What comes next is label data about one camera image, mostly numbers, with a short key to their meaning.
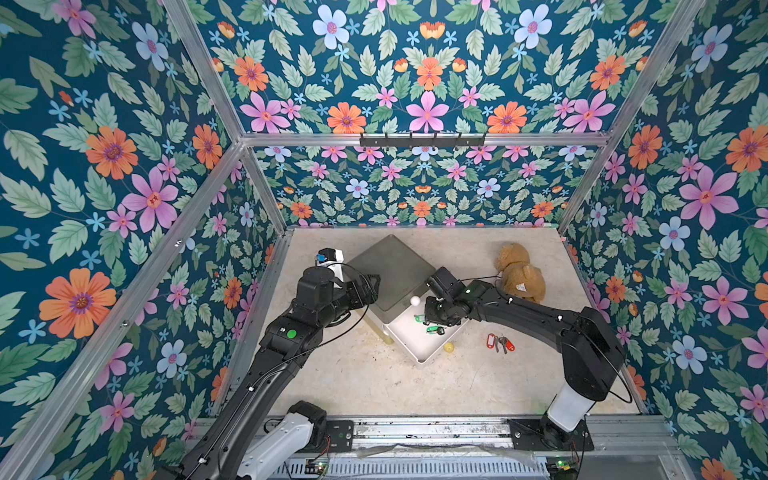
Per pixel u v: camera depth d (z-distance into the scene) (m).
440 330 0.84
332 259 0.63
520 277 0.90
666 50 0.73
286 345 0.48
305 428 0.61
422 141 0.93
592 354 0.48
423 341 0.83
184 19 0.69
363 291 0.64
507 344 0.89
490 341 0.91
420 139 0.92
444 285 0.68
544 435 0.66
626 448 0.72
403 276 0.82
